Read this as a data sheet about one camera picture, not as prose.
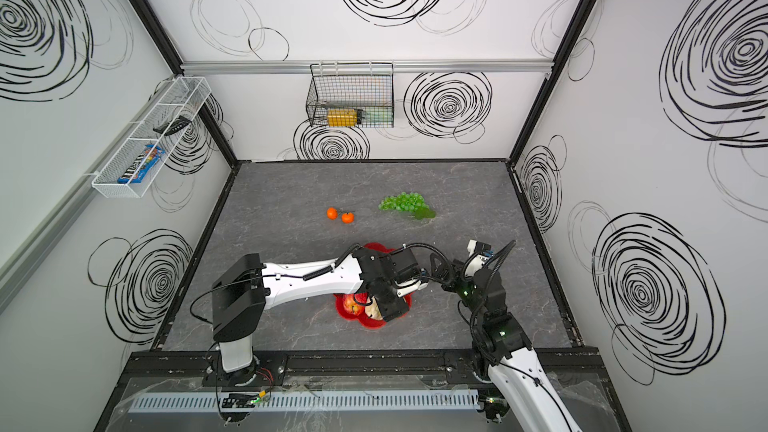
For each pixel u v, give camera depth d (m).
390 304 0.69
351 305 0.77
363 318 0.78
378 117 0.88
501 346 0.56
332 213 1.02
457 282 0.69
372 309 0.77
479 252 0.70
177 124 0.80
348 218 1.01
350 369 0.75
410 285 0.66
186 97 0.92
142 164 0.68
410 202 1.02
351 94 0.99
